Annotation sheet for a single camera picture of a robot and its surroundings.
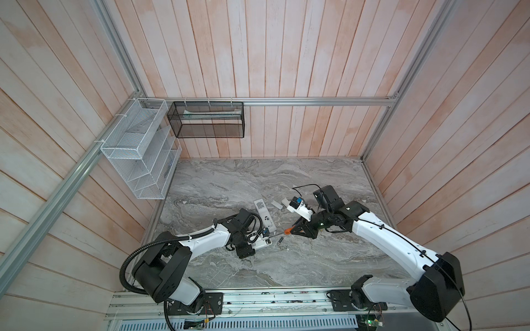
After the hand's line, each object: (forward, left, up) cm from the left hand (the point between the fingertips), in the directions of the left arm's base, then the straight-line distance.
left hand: (247, 247), depth 87 cm
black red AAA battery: (+4, -15, -1) cm, 15 cm away
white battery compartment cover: (+21, -14, +1) cm, 25 cm away
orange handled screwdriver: (+1, -16, +15) cm, 22 cm away
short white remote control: (+1, -6, +2) cm, 6 cm away
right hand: (+2, -19, +15) cm, 24 cm away
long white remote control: (+15, -8, +2) cm, 17 cm away
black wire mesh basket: (+57, +22, +25) cm, 66 cm away
